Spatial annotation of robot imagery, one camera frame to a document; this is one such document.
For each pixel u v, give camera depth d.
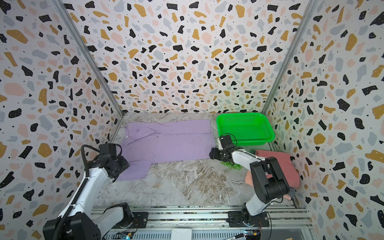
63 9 0.70
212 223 0.74
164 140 1.07
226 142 0.76
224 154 0.70
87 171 0.52
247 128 1.13
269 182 0.46
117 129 1.15
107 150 0.64
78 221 0.39
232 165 0.90
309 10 0.72
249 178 0.86
